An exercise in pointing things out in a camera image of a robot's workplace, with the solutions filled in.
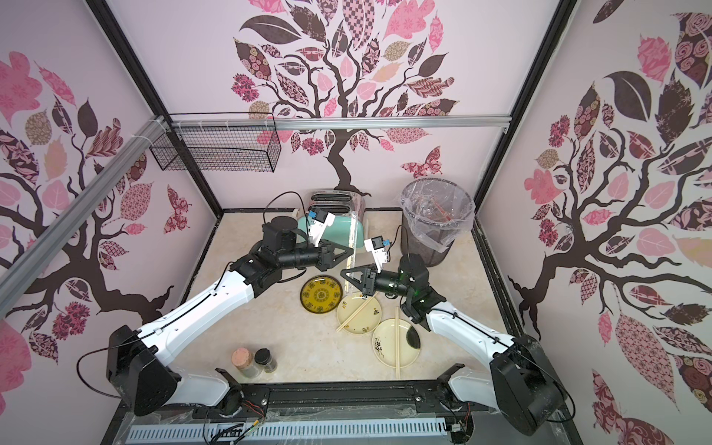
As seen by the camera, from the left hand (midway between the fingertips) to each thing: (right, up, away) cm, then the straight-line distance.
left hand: (351, 255), depth 70 cm
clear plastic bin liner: (+31, +14, +28) cm, 44 cm away
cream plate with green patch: (+9, -28, +13) cm, 32 cm away
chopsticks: (0, +3, -1) cm, 3 cm away
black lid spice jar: (-24, -27, +2) cm, 36 cm away
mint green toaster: (-3, +15, +25) cm, 30 cm away
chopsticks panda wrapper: (+1, -20, +17) cm, 26 cm away
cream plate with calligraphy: (+4, -22, +17) cm, 28 cm away
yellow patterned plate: (-12, -15, +25) cm, 31 cm away
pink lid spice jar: (-29, -27, +1) cm, 40 cm away
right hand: (-2, -5, 0) cm, 5 cm away
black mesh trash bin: (+20, +2, +24) cm, 31 cm away
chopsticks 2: (+13, -28, +11) cm, 33 cm away
